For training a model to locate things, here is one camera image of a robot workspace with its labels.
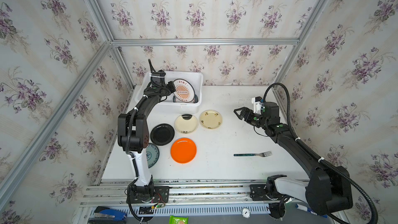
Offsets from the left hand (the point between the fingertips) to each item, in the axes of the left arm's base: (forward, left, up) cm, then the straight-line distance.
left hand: (173, 84), depth 96 cm
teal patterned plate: (-38, +10, -19) cm, 43 cm away
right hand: (-22, -37, 0) cm, 43 cm away
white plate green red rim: (-4, -13, -11) cm, 18 cm away
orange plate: (-34, -7, -21) cm, 41 cm away
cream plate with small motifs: (-14, -24, -18) cm, 33 cm away
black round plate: (-26, +6, -18) cm, 32 cm away
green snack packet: (-67, -6, -17) cm, 69 cm away
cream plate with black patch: (-17, -8, -19) cm, 27 cm away
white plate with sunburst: (0, -6, -6) cm, 9 cm away
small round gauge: (-64, -38, -18) cm, 77 cm away
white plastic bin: (-15, +2, -3) cm, 16 cm away
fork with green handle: (-38, -55, -17) cm, 68 cm away
